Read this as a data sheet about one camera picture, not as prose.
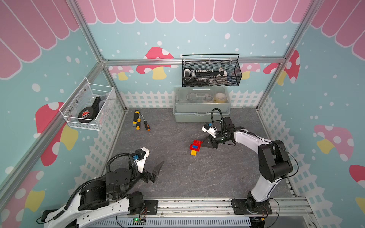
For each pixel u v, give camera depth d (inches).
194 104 37.5
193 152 34.9
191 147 34.5
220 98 39.9
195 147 34.2
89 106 28.1
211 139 30.9
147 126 41.6
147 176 20.9
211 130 31.2
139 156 19.4
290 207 29.9
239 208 29.0
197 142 33.5
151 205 29.4
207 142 31.3
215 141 31.0
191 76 34.4
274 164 19.0
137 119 44.1
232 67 37.6
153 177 21.8
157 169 22.0
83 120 25.4
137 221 28.7
